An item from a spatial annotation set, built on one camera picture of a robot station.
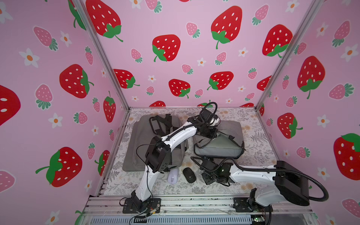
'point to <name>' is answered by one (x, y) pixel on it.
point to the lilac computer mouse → (173, 176)
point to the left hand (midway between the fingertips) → (218, 135)
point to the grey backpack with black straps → (141, 133)
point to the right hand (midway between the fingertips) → (204, 178)
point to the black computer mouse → (189, 175)
